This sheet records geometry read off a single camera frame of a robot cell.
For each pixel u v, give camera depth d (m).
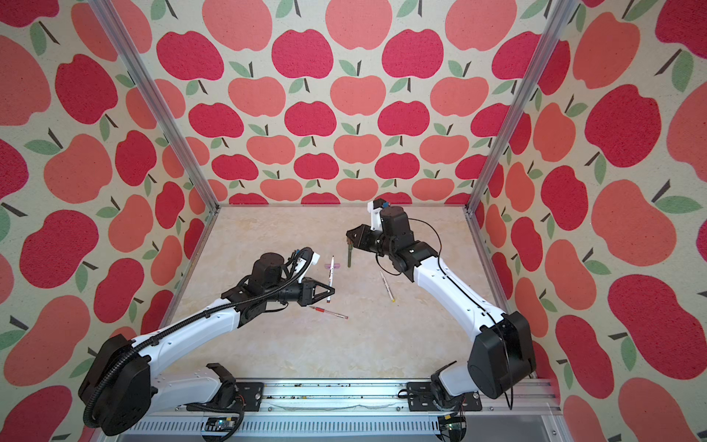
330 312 0.90
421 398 0.73
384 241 0.66
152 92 0.85
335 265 1.01
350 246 1.08
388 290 0.95
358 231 0.75
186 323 0.50
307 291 0.68
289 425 0.71
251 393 0.75
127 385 0.40
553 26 0.72
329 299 0.75
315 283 0.71
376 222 0.72
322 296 0.73
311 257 0.73
